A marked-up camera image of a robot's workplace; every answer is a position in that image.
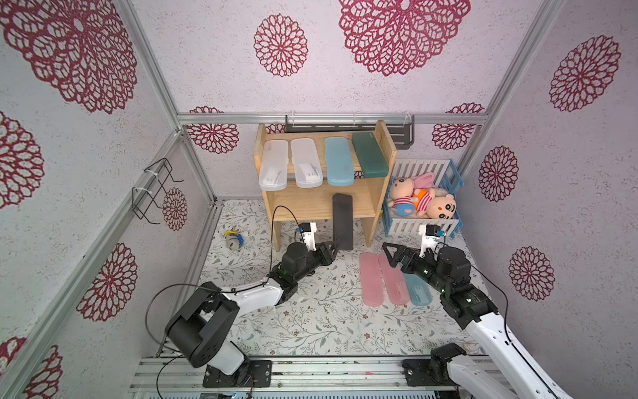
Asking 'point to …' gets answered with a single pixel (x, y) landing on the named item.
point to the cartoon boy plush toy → (434, 204)
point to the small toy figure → (233, 240)
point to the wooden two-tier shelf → (311, 204)
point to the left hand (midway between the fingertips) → (340, 243)
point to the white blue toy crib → (447, 178)
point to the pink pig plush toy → (402, 192)
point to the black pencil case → (342, 220)
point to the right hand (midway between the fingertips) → (395, 249)
